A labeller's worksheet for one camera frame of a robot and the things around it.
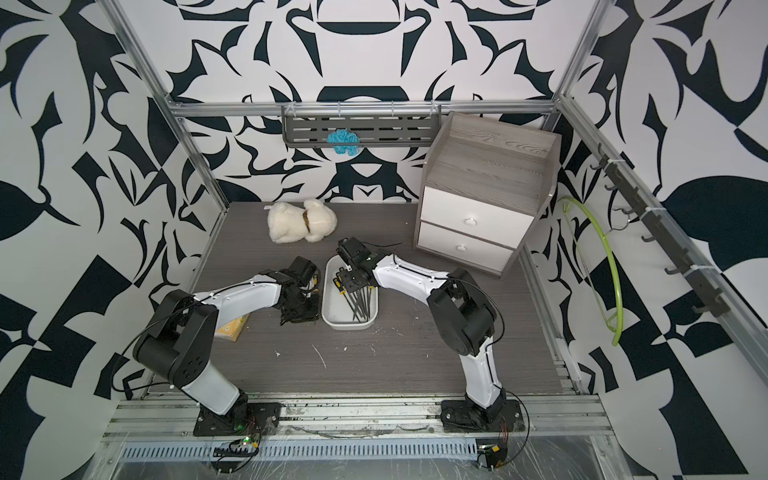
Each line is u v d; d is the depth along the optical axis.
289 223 1.01
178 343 0.46
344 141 0.91
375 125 0.94
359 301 0.94
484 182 0.85
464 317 0.51
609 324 0.68
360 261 0.71
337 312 0.92
